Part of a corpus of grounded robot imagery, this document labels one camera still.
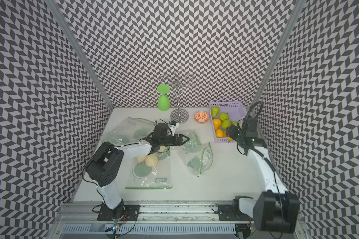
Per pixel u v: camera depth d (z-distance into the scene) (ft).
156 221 2.32
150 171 2.78
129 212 2.38
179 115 4.28
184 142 2.69
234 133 2.38
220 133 3.19
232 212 2.37
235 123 3.46
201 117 3.62
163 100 2.93
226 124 3.41
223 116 3.55
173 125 2.77
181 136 2.69
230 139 2.53
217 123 3.35
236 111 3.78
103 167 1.58
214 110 3.60
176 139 2.62
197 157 3.00
